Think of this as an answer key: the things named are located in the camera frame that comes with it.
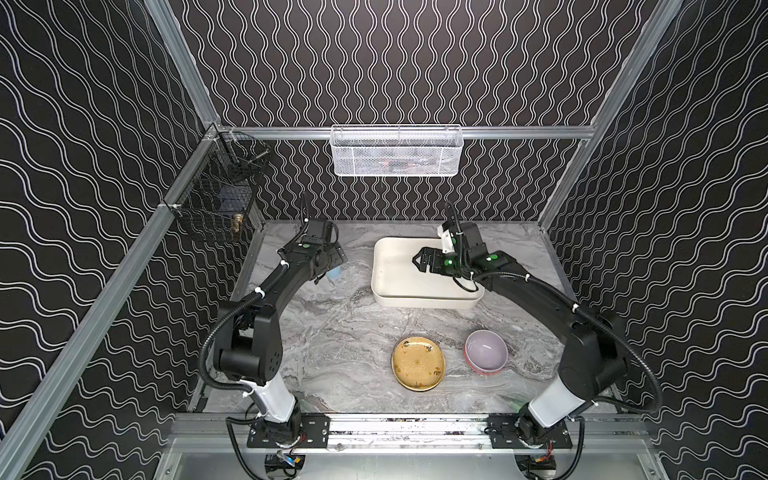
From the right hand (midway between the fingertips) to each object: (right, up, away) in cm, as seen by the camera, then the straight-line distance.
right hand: (426, 261), depth 87 cm
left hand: (-29, +1, +6) cm, 30 cm away
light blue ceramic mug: (-29, -5, +15) cm, 33 cm away
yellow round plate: (-3, -29, -3) cm, 29 cm away
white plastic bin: (-7, -8, +19) cm, 22 cm away
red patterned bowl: (+12, -28, -8) cm, 32 cm away
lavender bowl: (+17, -25, -1) cm, 30 cm away
